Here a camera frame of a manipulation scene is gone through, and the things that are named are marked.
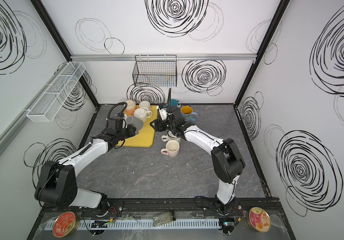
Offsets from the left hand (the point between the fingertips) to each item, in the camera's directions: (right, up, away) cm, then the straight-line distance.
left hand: (136, 127), depth 89 cm
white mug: (+1, +16, +23) cm, 28 cm away
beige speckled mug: (+21, -4, -12) cm, 24 cm away
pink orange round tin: (+62, -41, -21) cm, 77 cm away
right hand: (+10, +3, -5) cm, 11 cm away
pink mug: (+21, -13, +2) cm, 25 cm away
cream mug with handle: (+1, +9, +14) cm, 16 cm away
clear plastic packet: (+18, -40, -21) cm, 49 cm away
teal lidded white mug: (+23, +18, +31) cm, 42 cm away
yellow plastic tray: (+3, -8, +10) cm, 13 cm away
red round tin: (-26, -42, -22) cm, 54 cm away
